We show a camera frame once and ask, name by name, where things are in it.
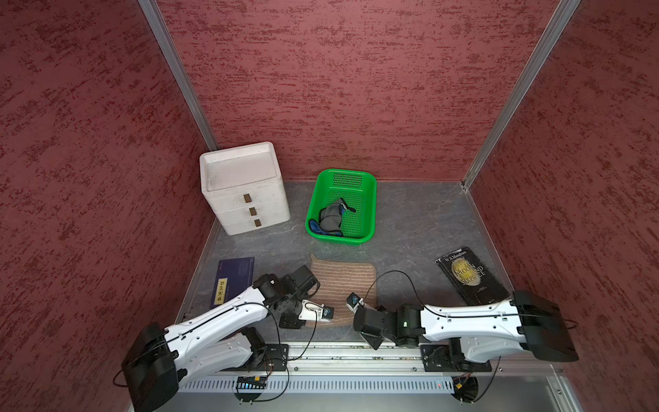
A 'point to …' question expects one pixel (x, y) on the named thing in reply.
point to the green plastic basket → (358, 189)
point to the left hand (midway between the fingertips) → (298, 316)
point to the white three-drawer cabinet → (244, 185)
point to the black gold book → (474, 281)
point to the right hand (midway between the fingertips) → (368, 329)
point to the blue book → (233, 276)
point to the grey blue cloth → (329, 219)
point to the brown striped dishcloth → (336, 281)
